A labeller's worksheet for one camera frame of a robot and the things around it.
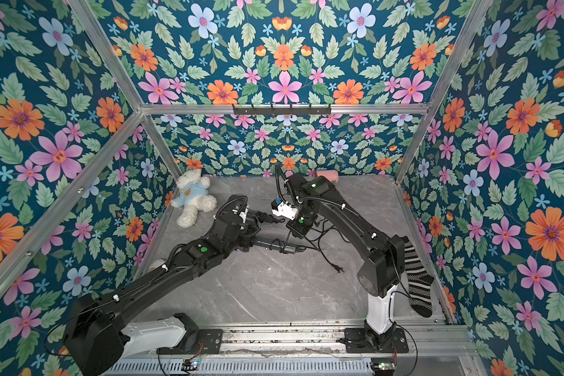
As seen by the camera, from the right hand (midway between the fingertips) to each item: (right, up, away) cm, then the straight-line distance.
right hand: (302, 224), depth 80 cm
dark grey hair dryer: (-9, -7, -2) cm, 12 cm away
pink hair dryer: (+15, +21, +36) cm, 44 cm away
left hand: (-19, 0, +2) cm, 19 cm away
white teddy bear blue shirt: (-49, +10, +24) cm, 56 cm away
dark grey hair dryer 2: (-17, +1, +21) cm, 27 cm away
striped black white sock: (+44, -22, +5) cm, 49 cm away
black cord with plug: (+13, -18, +8) cm, 24 cm away
